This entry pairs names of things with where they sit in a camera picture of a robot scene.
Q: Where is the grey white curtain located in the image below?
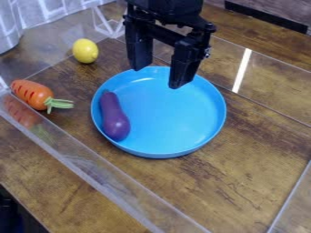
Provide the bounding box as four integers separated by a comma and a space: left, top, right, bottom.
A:
0, 0, 115, 55

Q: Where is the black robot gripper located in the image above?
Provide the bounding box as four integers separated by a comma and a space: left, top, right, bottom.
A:
125, 0, 217, 89

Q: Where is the purple toy eggplant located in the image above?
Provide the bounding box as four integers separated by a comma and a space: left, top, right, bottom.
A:
101, 90, 131, 141

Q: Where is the clear acrylic stand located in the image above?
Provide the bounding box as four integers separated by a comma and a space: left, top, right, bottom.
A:
91, 6, 126, 38

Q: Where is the blue round tray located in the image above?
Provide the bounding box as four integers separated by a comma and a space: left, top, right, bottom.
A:
90, 66, 227, 159

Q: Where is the yellow toy lemon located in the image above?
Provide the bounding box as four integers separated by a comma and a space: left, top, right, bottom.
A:
72, 38, 99, 64

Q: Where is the orange toy carrot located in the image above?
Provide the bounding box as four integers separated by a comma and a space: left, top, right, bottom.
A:
10, 79, 75, 113

